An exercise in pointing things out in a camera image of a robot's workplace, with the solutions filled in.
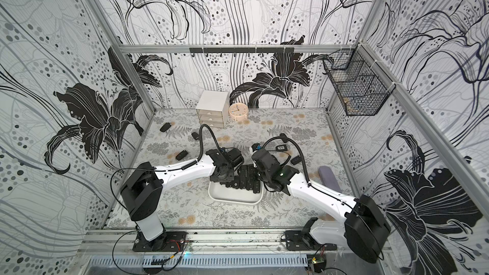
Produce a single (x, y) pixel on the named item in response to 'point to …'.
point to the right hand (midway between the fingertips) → (248, 168)
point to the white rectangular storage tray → (218, 193)
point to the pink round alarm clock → (238, 111)
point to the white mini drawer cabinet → (212, 108)
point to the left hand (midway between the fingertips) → (226, 179)
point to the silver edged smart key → (283, 147)
